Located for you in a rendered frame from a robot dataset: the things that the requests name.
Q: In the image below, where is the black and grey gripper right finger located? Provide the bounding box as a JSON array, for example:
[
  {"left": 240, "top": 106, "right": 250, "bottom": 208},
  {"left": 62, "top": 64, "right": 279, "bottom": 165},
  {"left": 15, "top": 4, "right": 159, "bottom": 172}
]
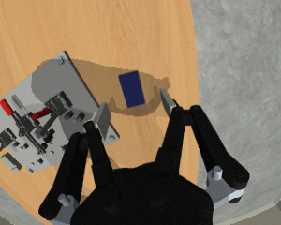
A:
[{"left": 143, "top": 88, "right": 250, "bottom": 210}]

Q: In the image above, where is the blue rectangular plate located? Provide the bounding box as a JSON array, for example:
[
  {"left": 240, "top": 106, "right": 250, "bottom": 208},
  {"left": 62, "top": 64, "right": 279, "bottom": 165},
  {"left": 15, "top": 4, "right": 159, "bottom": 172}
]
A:
[{"left": 118, "top": 70, "right": 145, "bottom": 108}]

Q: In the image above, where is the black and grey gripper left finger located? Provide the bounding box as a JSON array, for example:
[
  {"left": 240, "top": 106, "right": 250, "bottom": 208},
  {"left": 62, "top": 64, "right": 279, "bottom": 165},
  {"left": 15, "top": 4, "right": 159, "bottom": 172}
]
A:
[{"left": 38, "top": 102, "right": 123, "bottom": 225}]

